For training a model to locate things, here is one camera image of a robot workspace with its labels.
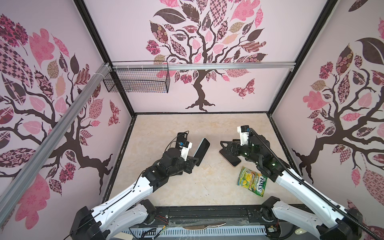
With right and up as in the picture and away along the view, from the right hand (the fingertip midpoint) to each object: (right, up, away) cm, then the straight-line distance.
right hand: (227, 140), depth 74 cm
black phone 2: (+7, -14, +16) cm, 22 cm away
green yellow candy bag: (+18, -25, +10) cm, 32 cm away
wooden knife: (-13, -42, -3) cm, 44 cm away
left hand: (-15, -11, +1) cm, 19 cm away
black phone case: (-26, -1, +33) cm, 42 cm away
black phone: (-13, -6, 0) cm, 14 cm away
